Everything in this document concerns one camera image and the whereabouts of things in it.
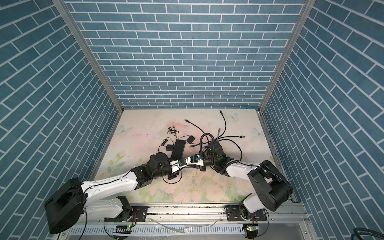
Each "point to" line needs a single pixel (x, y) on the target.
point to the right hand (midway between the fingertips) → (187, 159)
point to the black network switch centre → (178, 149)
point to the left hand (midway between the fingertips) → (184, 165)
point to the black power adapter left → (169, 147)
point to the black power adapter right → (190, 139)
